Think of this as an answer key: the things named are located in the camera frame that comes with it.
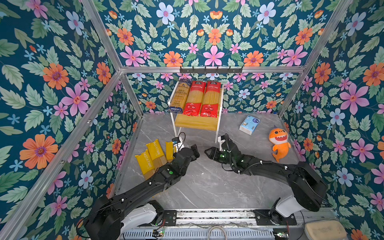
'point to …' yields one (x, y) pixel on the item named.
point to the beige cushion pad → (325, 230)
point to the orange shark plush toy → (278, 137)
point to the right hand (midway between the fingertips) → (206, 151)
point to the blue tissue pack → (249, 125)
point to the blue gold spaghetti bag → (180, 96)
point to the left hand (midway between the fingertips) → (195, 144)
